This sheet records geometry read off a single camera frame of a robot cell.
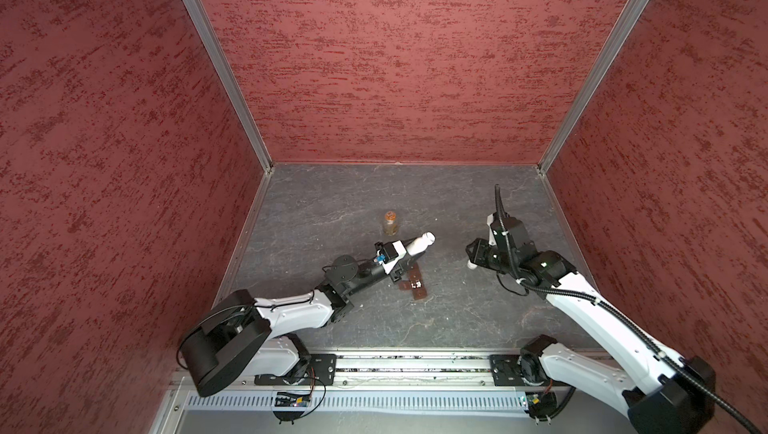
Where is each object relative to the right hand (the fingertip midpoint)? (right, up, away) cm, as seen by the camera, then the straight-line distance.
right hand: (468, 255), depth 79 cm
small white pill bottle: (-14, +5, -11) cm, 19 cm away
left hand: (-14, +4, -7) cm, 16 cm away
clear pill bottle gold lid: (-22, +7, +19) cm, 29 cm away
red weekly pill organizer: (-14, -11, +10) cm, 20 cm away
